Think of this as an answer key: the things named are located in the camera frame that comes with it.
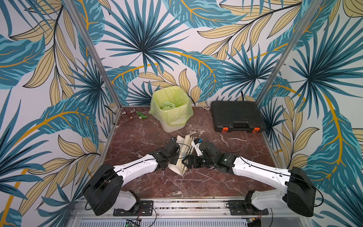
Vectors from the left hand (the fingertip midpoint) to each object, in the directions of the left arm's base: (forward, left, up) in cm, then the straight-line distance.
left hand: (174, 157), depth 87 cm
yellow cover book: (0, -7, +9) cm, 11 cm away
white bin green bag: (+33, +3, +10) cm, 34 cm away
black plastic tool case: (+33, -46, +2) cm, 56 cm away
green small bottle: (+34, +27, -2) cm, 44 cm away
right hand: (-6, -7, +8) cm, 12 cm away
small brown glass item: (+36, +36, -5) cm, 51 cm away
